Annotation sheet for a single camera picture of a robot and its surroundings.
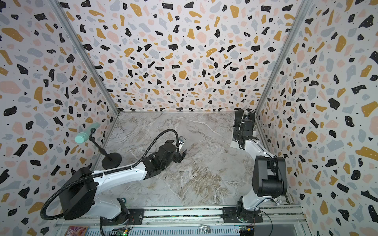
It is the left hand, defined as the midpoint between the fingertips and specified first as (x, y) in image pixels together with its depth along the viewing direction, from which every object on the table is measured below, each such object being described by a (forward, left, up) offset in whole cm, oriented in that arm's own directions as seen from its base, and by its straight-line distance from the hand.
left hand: (182, 144), depth 83 cm
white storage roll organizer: (+9, -34, -14) cm, 38 cm away
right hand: (+13, -38, -2) cm, 41 cm away
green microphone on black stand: (-2, +46, -14) cm, 48 cm away
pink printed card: (-38, +48, -13) cm, 63 cm away
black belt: (+34, -41, -10) cm, 54 cm away
